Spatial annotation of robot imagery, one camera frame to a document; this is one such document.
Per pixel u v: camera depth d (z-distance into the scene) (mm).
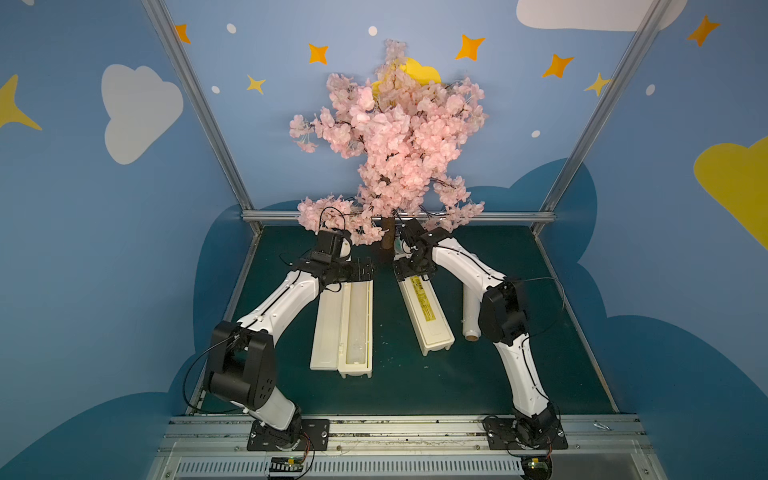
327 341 836
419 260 834
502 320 583
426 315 869
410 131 734
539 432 647
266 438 686
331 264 676
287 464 723
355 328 861
